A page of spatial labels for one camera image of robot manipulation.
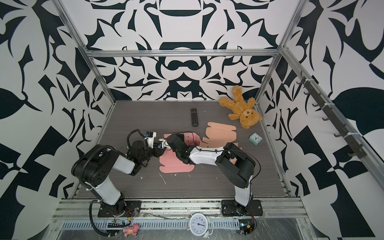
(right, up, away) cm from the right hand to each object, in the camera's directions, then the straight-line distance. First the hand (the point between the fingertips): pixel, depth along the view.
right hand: (176, 132), depth 89 cm
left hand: (-7, -5, +2) cm, 9 cm away
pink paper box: (-3, -19, +2) cm, 19 cm away
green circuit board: (-25, -40, -19) cm, 51 cm away
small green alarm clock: (+50, -5, +9) cm, 51 cm away
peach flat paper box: (+27, -3, +11) cm, 29 cm away
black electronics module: (+35, -42, -18) cm, 58 cm away
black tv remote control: (+11, +7, +17) cm, 21 cm away
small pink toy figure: (-18, -41, -22) cm, 50 cm away
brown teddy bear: (+45, +14, +16) cm, 49 cm away
